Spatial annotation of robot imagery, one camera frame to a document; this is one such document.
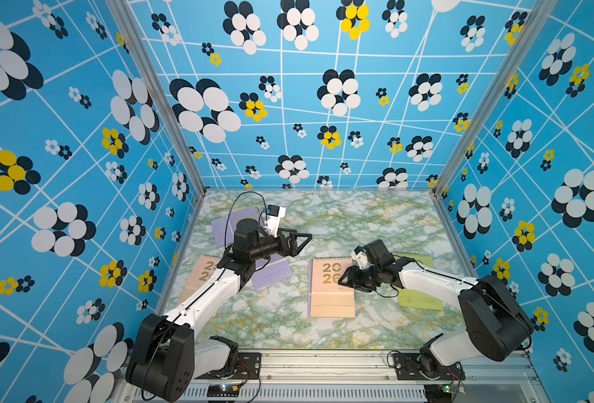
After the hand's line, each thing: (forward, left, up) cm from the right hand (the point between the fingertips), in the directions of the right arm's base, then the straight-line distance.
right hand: (346, 282), depth 87 cm
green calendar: (-5, -22, -3) cm, 23 cm away
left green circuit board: (-31, +38, -6) cm, 49 cm away
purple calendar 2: (-1, +13, -2) cm, 13 cm away
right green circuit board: (-30, -26, -2) cm, 40 cm away
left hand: (+7, +14, +20) cm, 25 cm away
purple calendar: (+6, +25, -3) cm, 26 cm away
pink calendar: (-5, +6, -2) cm, 8 cm away
